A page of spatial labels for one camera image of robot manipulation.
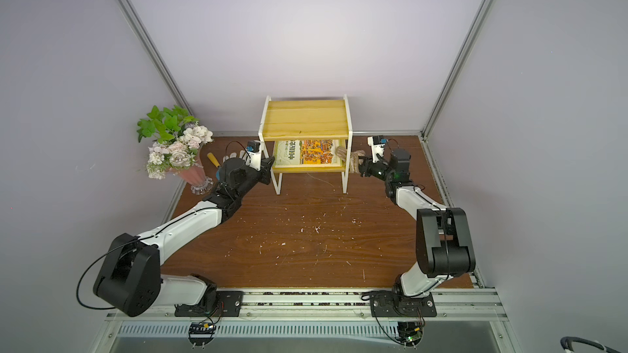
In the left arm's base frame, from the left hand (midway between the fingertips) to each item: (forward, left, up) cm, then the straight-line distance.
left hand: (274, 157), depth 83 cm
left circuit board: (-48, +19, -26) cm, 58 cm away
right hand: (+4, -31, -2) cm, 31 cm away
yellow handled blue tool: (+16, +34, -21) cm, 43 cm away
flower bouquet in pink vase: (+2, +33, +6) cm, 33 cm away
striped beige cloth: (0, -28, -1) cm, 28 cm away
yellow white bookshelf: (+1, -12, +10) cm, 16 cm away
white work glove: (+20, +26, -22) cm, 40 cm away
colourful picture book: (+6, -10, -5) cm, 13 cm away
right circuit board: (-47, -44, -25) cm, 69 cm away
